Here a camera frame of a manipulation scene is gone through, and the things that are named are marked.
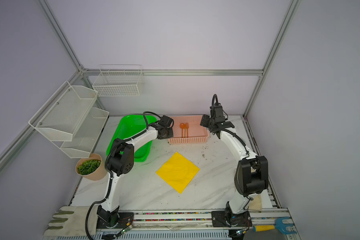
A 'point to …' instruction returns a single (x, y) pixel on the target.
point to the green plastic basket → (128, 126)
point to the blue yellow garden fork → (280, 224)
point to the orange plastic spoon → (182, 126)
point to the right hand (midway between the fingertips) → (205, 118)
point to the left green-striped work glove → (73, 221)
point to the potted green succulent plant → (91, 168)
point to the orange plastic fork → (187, 126)
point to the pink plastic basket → (197, 133)
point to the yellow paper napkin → (178, 172)
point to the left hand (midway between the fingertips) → (168, 134)
